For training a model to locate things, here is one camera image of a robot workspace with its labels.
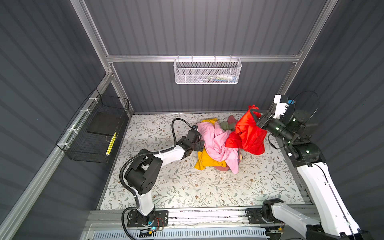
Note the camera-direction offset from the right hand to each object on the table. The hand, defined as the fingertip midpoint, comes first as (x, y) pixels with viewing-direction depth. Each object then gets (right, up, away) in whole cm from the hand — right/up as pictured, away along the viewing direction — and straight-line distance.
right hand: (252, 112), depth 61 cm
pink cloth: (-12, -14, +29) cm, 34 cm away
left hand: (-24, -15, +34) cm, 44 cm away
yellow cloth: (-18, -26, +28) cm, 43 cm away
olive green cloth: (-2, -6, +42) cm, 42 cm away
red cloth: (+1, -10, +6) cm, 11 cm away
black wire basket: (-74, -11, +11) cm, 76 cm away
